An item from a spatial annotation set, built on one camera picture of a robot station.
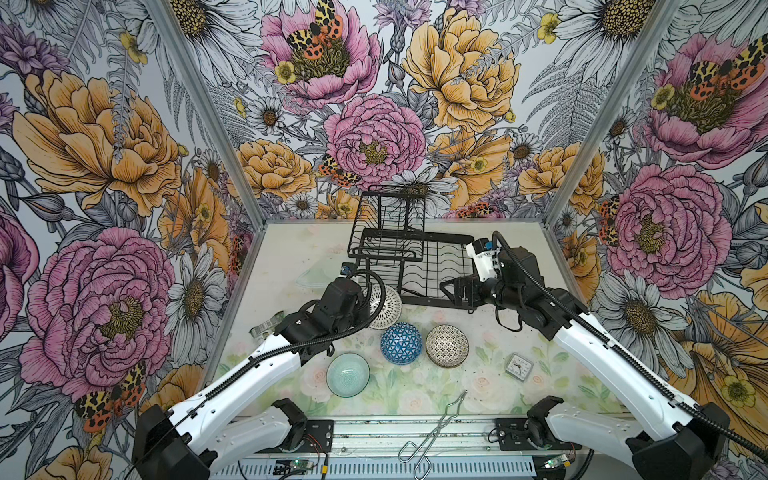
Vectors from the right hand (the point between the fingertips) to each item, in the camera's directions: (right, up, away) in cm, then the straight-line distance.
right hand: (455, 293), depth 74 cm
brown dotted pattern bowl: (0, -17, +13) cm, 21 cm away
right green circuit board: (+23, -39, -3) cm, 46 cm away
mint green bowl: (-27, -23, +8) cm, 37 cm away
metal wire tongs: (-11, -38, -1) cm, 40 cm away
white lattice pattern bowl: (-16, -5, +5) cm, 17 cm away
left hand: (-23, -5, +4) cm, 24 cm away
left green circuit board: (-37, -40, -3) cm, 54 cm away
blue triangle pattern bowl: (-13, -16, +13) cm, 25 cm away
